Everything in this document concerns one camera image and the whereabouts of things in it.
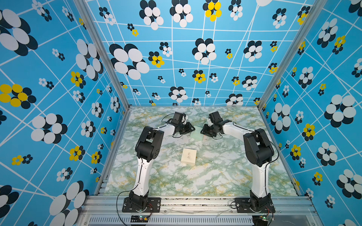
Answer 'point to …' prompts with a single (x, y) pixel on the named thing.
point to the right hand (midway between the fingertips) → (203, 131)
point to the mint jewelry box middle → (196, 134)
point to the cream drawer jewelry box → (189, 156)
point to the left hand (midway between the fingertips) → (196, 128)
